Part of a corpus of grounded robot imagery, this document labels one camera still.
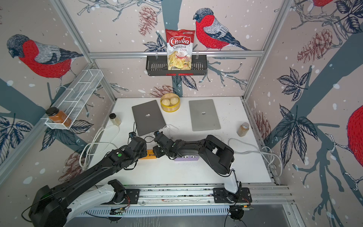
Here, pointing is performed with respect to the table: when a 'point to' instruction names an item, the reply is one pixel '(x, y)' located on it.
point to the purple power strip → (187, 158)
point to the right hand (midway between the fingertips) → (156, 150)
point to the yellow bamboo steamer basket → (172, 108)
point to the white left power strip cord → (90, 143)
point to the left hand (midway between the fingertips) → (146, 146)
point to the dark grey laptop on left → (148, 117)
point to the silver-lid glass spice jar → (243, 129)
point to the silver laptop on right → (203, 115)
